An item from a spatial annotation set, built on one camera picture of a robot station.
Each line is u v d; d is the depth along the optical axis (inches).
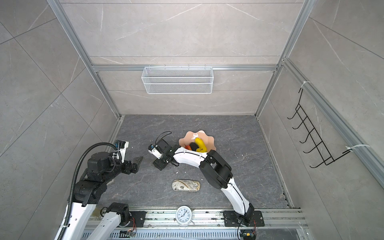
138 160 24.5
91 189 17.8
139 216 29.2
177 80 39.6
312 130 26.6
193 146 38.6
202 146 37.7
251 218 25.5
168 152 28.6
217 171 21.1
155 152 32.2
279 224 29.7
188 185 32.1
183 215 28.1
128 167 24.1
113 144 22.0
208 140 39.5
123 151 23.7
